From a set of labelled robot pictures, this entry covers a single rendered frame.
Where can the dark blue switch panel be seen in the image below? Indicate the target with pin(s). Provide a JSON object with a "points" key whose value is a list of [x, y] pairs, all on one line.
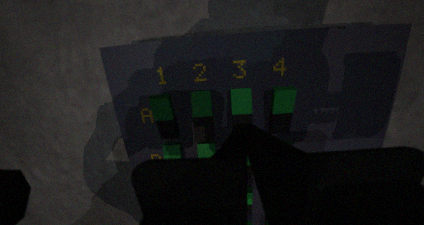
{"points": [[317, 89]]}

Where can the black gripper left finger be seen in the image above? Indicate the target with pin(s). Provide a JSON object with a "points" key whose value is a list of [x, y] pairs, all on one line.
{"points": [[218, 181]]}

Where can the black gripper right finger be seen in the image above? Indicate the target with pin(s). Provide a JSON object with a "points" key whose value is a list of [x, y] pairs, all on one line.
{"points": [[290, 181]]}

